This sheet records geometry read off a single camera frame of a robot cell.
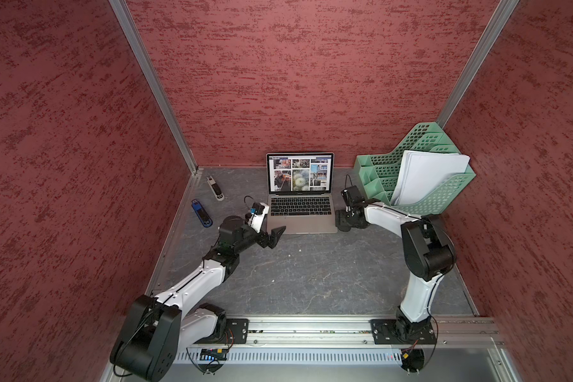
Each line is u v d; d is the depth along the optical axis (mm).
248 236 697
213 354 721
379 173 1134
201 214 1021
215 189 1065
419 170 897
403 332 658
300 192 1097
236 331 743
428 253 509
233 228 631
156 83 877
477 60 814
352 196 799
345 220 902
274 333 767
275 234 727
